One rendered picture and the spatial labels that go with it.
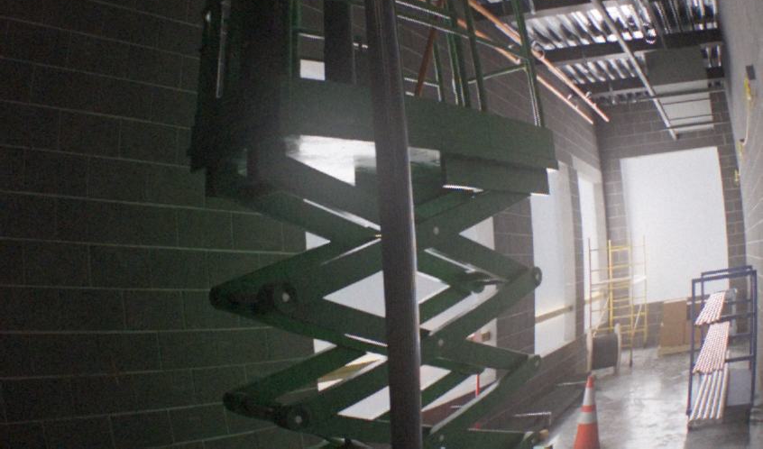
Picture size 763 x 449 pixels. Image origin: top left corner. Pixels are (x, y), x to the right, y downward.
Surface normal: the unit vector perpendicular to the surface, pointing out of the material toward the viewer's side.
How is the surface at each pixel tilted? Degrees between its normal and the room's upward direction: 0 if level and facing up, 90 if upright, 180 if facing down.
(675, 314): 90
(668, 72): 90
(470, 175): 90
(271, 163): 90
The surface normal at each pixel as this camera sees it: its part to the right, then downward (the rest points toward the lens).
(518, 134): 0.63, -0.12
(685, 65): -0.57, -0.06
